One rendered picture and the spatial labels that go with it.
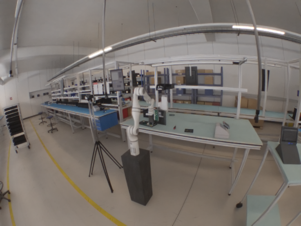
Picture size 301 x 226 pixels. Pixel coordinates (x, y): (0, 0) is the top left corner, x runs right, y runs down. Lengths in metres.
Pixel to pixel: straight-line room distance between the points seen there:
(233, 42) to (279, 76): 2.53
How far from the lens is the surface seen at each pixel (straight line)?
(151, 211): 1.88
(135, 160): 1.32
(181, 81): 5.36
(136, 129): 1.25
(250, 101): 4.81
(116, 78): 2.85
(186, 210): 1.90
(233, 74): 5.66
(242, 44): 5.96
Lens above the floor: 1.63
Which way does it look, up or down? 15 degrees down
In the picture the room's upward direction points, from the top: 3 degrees counter-clockwise
